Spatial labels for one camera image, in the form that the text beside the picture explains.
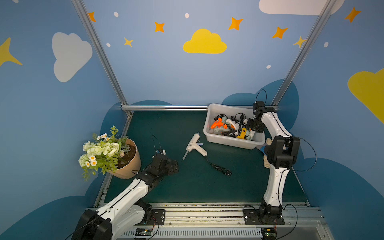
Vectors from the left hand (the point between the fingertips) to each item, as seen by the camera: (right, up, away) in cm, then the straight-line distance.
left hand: (172, 163), depth 86 cm
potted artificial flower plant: (-26, +6, -10) cm, 29 cm away
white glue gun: (+43, +23, +21) cm, 53 cm away
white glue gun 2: (+13, +8, +12) cm, 20 cm away
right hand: (+53, +21, +13) cm, 59 cm away
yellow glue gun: (+46, +15, +15) cm, 51 cm away
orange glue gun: (+31, +24, +21) cm, 45 cm away
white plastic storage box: (+29, +35, +26) cm, 52 cm away
